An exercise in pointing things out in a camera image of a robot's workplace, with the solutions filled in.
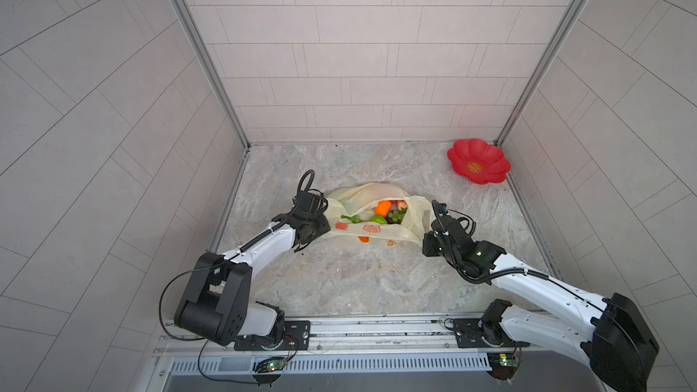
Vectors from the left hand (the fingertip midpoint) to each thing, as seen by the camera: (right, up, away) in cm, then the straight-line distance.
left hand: (328, 222), depth 90 cm
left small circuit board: (-11, -29, -25) cm, 40 cm away
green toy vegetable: (+9, +1, 0) cm, 9 cm away
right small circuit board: (+47, -32, -23) cm, 61 cm away
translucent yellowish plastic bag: (+11, +7, 0) cm, 13 cm away
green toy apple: (+17, +1, -2) cm, 17 cm away
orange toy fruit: (+19, +5, +1) cm, 19 cm away
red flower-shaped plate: (+60, +21, +21) cm, 67 cm away
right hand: (+30, -3, -7) cm, 31 cm away
